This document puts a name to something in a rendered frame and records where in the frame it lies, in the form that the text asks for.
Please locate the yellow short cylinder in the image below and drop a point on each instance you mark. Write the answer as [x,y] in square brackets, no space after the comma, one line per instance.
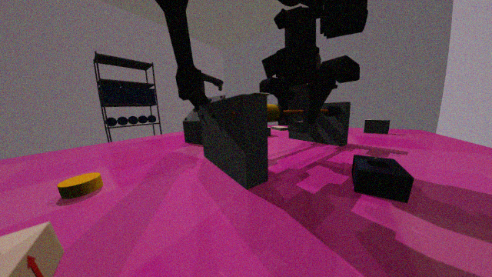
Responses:
[80,185]

